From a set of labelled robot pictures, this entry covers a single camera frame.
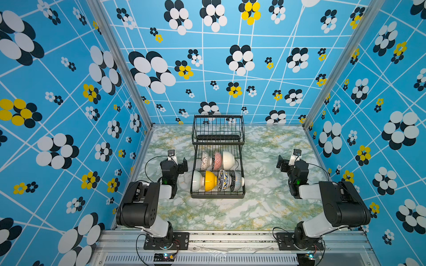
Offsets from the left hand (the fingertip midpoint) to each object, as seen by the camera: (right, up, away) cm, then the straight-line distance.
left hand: (177, 157), depth 94 cm
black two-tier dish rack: (+23, +15, +18) cm, 33 cm away
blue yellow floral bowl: (+26, -10, -13) cm, 31 cm away
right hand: (+65, +1, -1) cm, 65 cm away
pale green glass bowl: (+12, -11, -11) cm, 20 cm away
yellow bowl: (+19, -10, -11) cm, 25 cm away
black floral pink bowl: (+23, -2, -5) cm, 24 cm away
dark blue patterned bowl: (+32, -10, -13) cm, 36 cm away
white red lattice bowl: (+17, -2, -4) cm, 17 cm away
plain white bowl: (+29, -1, -3) cm, 29 cm away
